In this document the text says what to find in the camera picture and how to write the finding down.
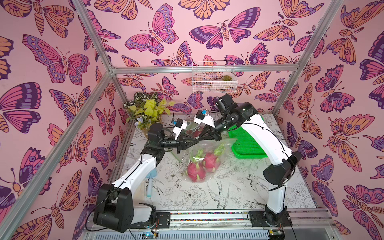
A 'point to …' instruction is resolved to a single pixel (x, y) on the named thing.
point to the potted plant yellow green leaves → (146, 109)
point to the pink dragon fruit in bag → (196, 171)
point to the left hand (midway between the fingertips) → (198, 142)
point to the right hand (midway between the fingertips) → (200, 135)
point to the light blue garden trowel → (150, 176)
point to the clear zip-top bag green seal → (203, 159)
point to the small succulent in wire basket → (227, 78)
